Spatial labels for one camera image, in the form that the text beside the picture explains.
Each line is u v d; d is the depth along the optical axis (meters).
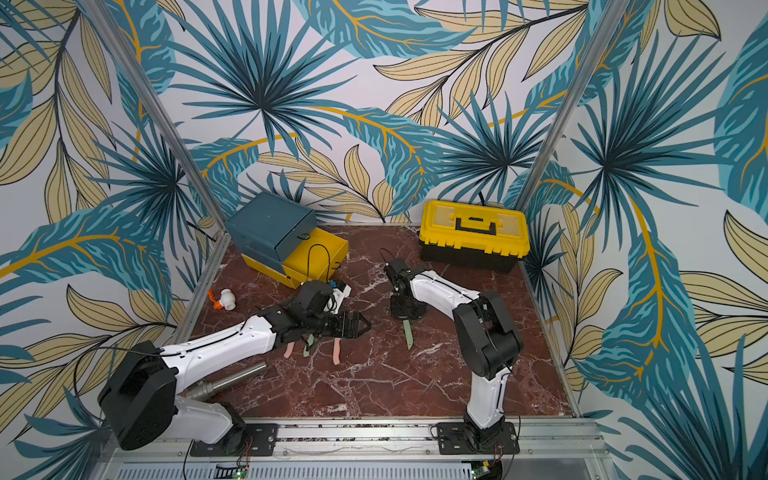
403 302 0.79
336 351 0.88
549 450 0.74
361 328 0.73
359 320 0.73
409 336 0.90
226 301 0.95
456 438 0.73
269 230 0.88
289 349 0.61
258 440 0.74
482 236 0.96
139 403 0.41
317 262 0.97
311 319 0.65
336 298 0.68
